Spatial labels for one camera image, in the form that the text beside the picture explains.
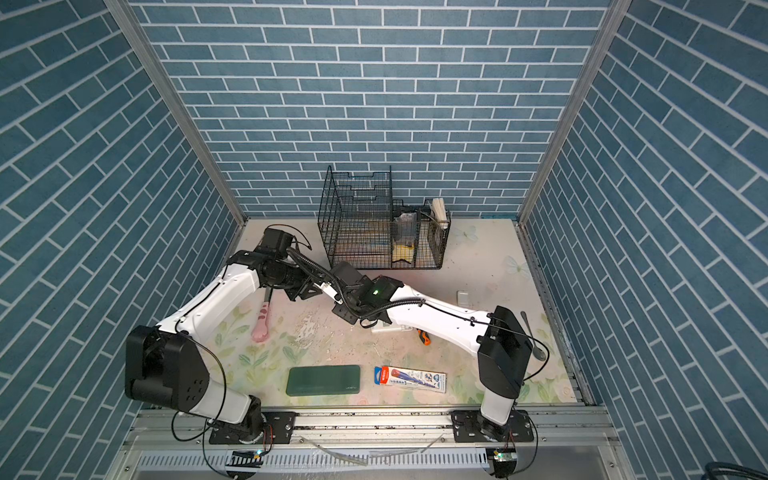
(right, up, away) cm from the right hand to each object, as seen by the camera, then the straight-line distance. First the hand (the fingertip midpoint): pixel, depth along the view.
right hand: (340, 294), depth 80 cm
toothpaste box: (+21, -23, +1) cm, 31 cm away
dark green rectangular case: (-5, -24, +2) cm, 24 cm away
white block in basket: (+29, +24, +16) cm, 41 cm away
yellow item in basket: (+17, +11, +19) cm, 28 cm away
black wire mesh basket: (+2, +20, +40) cm, 44 cm away
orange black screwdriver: (+23, -14, +9) cm, 29 cm away
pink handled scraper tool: (-25, -13, +8) cm, 29 cm away
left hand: (-4, +3, +4) cm, 6 cm away
